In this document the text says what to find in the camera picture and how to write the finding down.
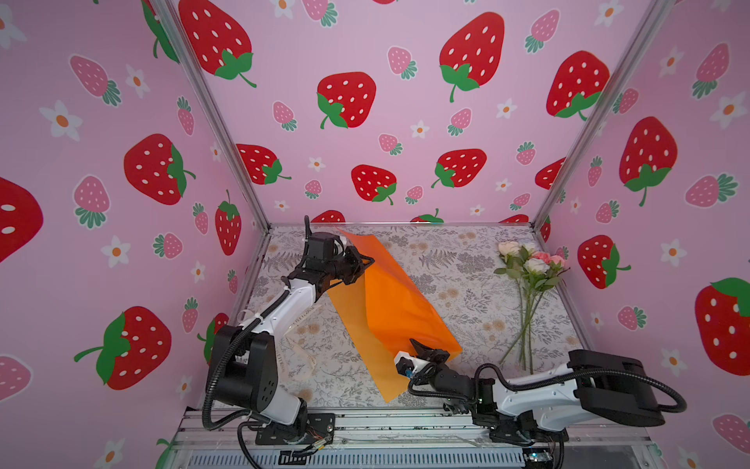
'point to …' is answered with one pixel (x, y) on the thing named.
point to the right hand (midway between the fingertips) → (412, 342)
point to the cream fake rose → (510, 251)
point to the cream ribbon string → (314, 360)
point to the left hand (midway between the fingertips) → (376, 257)
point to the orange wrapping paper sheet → (384, 314)
